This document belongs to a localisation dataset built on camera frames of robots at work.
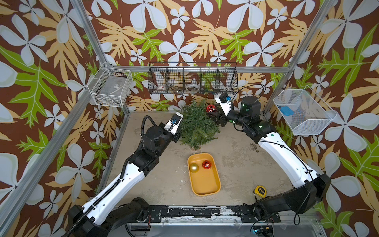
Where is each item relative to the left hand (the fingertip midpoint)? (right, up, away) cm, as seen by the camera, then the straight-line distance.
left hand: (177, 117), depth 67 cm
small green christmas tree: (+10, -5, +9) cm, 14 cm away
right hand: (+16, +4, +3) cm, 17 cm away
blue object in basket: (+63, +5, +18) cm, 66 cm away
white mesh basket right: (+71, +2, +10) cm, 72 cm away
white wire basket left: (-41, +19, +19) cm, 49 cm away
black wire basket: (+8, +28, +30) cm, 42 cm away
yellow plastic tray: (+15, -37, +18) cm, 44 cm away
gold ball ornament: (+8, -29, +19) cm, 36 cm away
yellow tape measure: (+45, -40, +13) cm, 62 cm away
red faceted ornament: (+16, -27, +19) cm, 37 cm away
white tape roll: (+8, +23, +31) cm, 39 cm away
